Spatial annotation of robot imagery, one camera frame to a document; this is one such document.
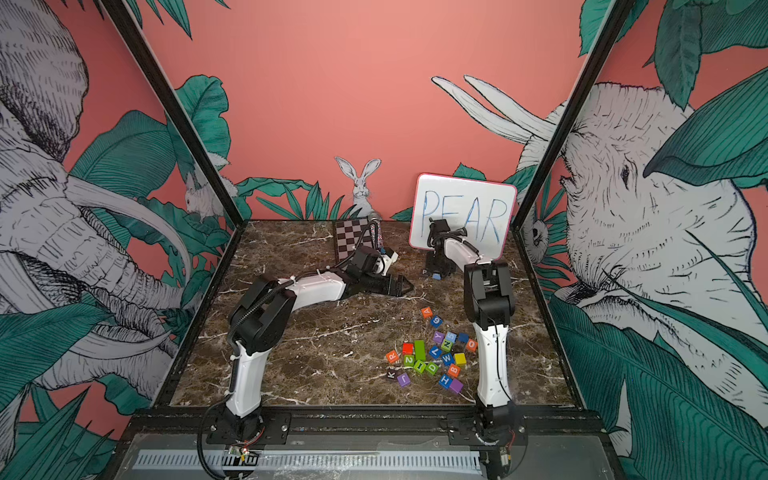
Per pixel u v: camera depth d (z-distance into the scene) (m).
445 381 0.81
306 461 0.70
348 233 1.14
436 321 0.93
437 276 1.02
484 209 1.04
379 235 1.15
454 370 0.83
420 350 0.88
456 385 0.81
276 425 0.74
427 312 0.95
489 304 0.63
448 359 0.85
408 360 0.84
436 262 0.93
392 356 0.86
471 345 0.88
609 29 0.71
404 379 0.82
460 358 0.84
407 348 0.89
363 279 0.80
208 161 1.02
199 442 0.69
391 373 0.82
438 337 0.89
